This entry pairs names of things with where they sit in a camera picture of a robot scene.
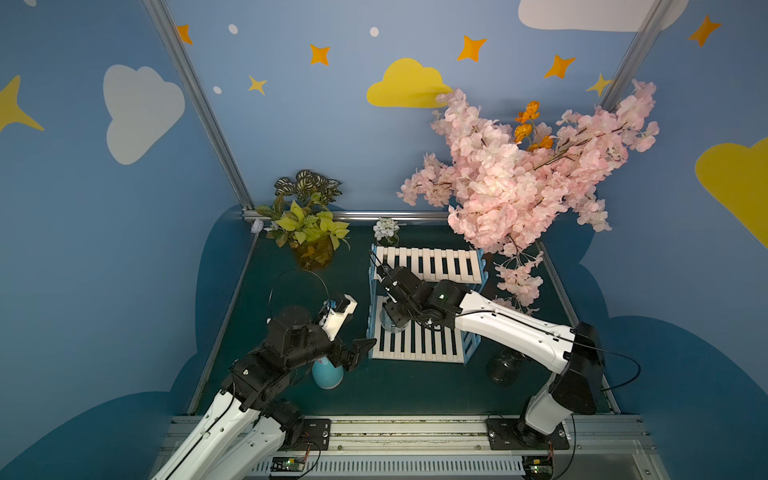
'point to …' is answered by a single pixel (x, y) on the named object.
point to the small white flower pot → (386, 232)
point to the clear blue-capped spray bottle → (388, 324)
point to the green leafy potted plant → (302, 221)
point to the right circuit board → (538, 467)
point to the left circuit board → (287, 463)
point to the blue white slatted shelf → (419, 343)
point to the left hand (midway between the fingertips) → (361, 323)
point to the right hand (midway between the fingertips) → (398, 298)
